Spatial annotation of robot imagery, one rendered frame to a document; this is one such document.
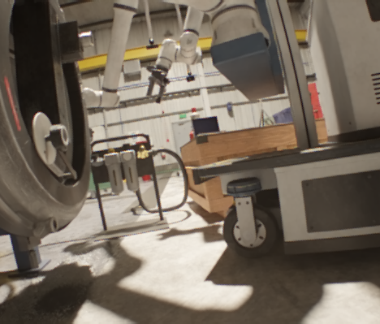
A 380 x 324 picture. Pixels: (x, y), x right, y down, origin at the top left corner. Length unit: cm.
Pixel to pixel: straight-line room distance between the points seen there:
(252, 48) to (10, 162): 63
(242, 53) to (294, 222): 48
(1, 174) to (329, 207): 70
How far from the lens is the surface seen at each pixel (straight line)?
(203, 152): 134
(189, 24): 136
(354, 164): 68
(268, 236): 80
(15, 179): 48
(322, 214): 69
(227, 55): 74
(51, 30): 75
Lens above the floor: 35
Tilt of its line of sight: 1 degrees down
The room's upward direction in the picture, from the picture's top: 10 degrees counter-clockwise
